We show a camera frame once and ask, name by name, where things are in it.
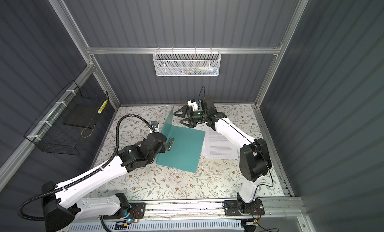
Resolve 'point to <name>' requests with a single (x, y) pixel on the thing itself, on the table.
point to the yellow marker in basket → (102, 107)
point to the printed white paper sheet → (215, 146)
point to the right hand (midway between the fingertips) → (177, 120)
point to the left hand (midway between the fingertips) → (161, 138)
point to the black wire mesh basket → (65, 127)
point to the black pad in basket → (81, 115)
